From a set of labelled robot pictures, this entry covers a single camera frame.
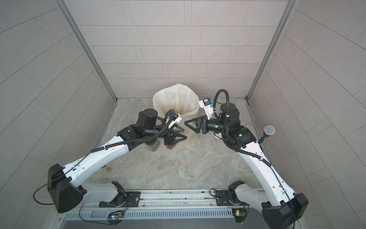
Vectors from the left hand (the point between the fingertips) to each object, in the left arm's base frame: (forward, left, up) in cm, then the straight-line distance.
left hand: (186, 134), depth 66 cm
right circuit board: (-28, -27, -26) cm, 47 cm away
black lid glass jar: (+4, +20, -19) cm, 28 cm away
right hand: (+1, -1, +6) cm, 7 cm away
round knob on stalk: (+2, -40, 0) cm, 40 cm away
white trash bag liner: (+29, +5, -5) cm, 30 cm away
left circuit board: (-29, +32, -23) cm, 49 cm away
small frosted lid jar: (-5, +7, -3) cm, 9 cm away
